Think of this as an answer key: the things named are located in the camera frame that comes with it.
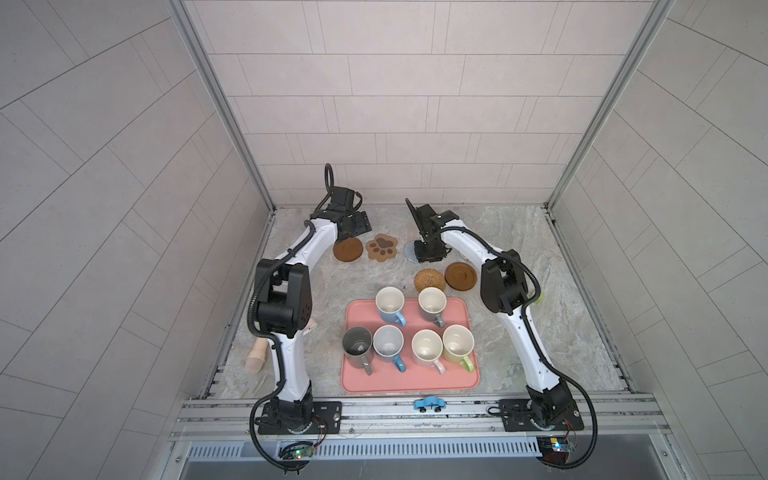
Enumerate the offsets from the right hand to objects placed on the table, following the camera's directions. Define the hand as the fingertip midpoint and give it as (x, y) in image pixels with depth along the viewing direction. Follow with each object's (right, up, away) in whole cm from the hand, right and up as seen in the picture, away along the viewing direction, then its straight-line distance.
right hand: (422, 257), depth 104 cm
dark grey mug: (-19, -21, -25) cm, 38 cm away
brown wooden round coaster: (-26, +3, -1) cm, 26 cm away
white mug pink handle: (0, -23, -23) cm, 32 cm away
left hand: (-20, +12, -6) cm, 25 cm away
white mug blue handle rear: (-11, -11, -17) cm, 23 cm away
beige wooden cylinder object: (-44, -22, -29) cm, 58 cm away
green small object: (+19, -3, -47) cm, 51 cm away
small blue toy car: (-1, -32, -33) cm, 46 cm away
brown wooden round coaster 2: (+12, -5, -9) cm, 16 cm away
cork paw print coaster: (-14, +3, -1) cm, 14 cm away
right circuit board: (+28, -41, -36) cm, 61 cm away
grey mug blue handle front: (-11, -21, -23) cm, 33 cm away
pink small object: (-33, -17, -20) cm, 42 cm away
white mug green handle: (+8, -20, -24) cm, 32 cm away
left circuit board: (-29, -39, -39) cm, 62 cm away
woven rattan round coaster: (+2, -6, -7) cm, 9 cm away
